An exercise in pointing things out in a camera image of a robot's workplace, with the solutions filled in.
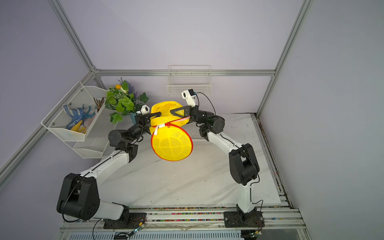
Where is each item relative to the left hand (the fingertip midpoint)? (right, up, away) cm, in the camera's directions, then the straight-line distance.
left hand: (160, 117), depth 61 cm
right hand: (+5, 0, -3) cm, 6 cm away
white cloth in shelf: (-43, -1, +15) cm, 45 cm away
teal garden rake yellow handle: (-43, -4, +10) cm, 45 cm away
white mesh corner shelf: (-49, -14, +29) cm, 59 cm away
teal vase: (-27, +3, +37) cm, 46 cm away
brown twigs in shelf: (-41, +10, +23) cm, 48 cm away
